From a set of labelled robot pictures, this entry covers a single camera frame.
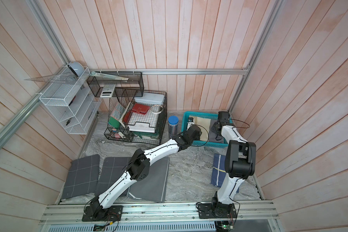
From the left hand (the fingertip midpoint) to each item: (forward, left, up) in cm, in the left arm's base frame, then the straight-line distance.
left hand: (196, 132), depth 96 cm
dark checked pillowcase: (-28, +71, -10) cm, 77 cm away
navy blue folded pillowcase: (-24, -12, -8) cm, 28 cm away
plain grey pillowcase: (-34, +28, -8) cm, 45 cm away
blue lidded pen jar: (0, +16, +9) cm, 19 cm away
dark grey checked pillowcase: (-22, +55, -8) cm, 60 cm away
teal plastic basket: (-8, -18, -3) cm, 19 cm away
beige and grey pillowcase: (+11, -9, -5) cm, 15 cm away
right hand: (+4, -15, 0) cm, 16 cm away
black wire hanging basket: (+33, +46, +12) cm, 58 cm away
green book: (+10, +59, -2) cm, 60 cm away
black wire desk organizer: (+1, +38, +11) cm, 40 cm away
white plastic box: (+19, +32, +13) cm, 39 cm away
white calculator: (+23, +61, +17) cm, 68 cm away
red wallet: (+9, +37, +13) cm, 41 cm away
